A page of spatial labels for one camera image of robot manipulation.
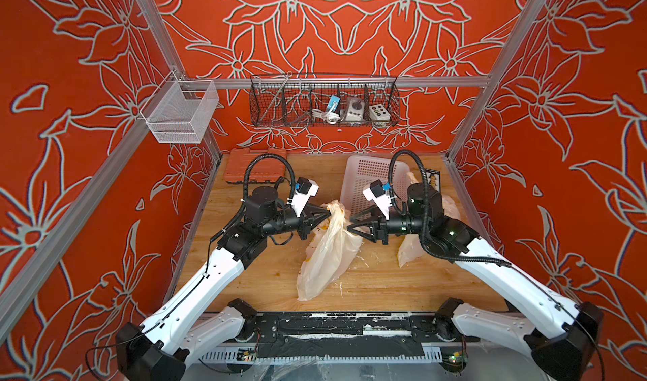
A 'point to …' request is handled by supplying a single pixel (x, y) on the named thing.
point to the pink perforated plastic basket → (359, 172)
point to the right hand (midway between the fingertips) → (348, 226)
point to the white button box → (378, 112)
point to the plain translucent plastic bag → (327, 253)
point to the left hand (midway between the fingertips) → (329, 211)
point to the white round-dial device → (355, 110)
